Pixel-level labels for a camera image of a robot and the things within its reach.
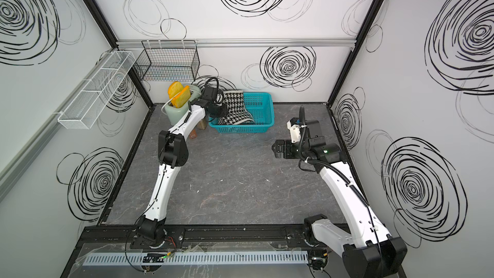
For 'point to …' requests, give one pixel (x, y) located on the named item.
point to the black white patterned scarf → (237, 113)
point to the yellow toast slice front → (181, 99)
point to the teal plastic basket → (259, 107)
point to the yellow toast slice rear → (174, 88)
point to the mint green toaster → (173, 112)
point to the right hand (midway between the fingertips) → (284, 148)
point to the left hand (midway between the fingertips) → (227, 112)
